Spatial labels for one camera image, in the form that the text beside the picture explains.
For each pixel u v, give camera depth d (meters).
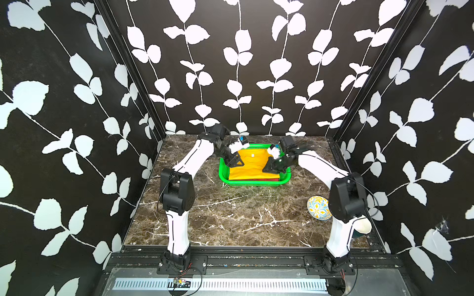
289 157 0.70
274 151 0.87
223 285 0.70
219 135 0.75
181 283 0.71
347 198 0.51
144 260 0.76
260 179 0.93
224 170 0.92
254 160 1.04
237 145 0.80
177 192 0.52
